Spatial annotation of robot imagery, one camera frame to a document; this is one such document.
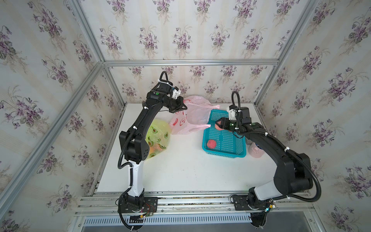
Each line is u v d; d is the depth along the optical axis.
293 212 0.73
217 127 0.84
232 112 0.79
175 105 0.75
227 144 0.96
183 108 0.81
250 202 0.67
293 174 0.42
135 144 0.51
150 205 0.72
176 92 0.80
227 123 0.77
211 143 0.90
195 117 0.98
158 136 0.83
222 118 0.80
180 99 0.75
